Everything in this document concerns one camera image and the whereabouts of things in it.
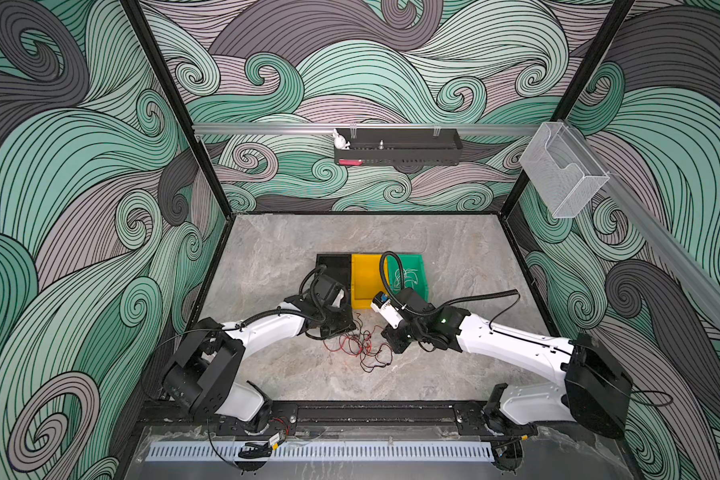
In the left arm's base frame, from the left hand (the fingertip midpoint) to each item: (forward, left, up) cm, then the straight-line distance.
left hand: (359, 325), depth 84 cm
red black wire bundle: (-4, 0, -3) cm, 5 cm away
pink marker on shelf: (+40, +4, +27) cm, 49 cm away
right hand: (-3, -7, +2) cm, 8 cm away
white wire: (+17, -17, -1) cm, 24 cm away
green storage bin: (+24, -19, -1) cm, 30 cm away
